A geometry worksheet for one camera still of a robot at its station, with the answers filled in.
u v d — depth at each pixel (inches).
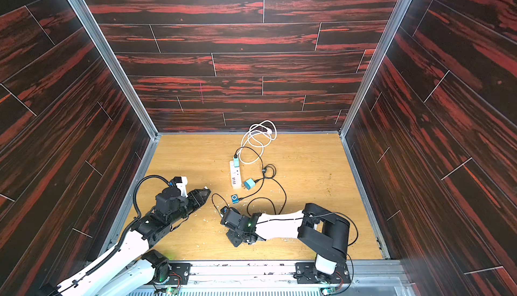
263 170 39.7
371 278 29.0
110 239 33.7
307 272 29.0
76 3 27.7
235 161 39.0
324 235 17.4
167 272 26.3
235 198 36.7
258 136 46.5
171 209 23.9
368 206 37.7
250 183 37.7
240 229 25.1
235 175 38.8
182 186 28.7
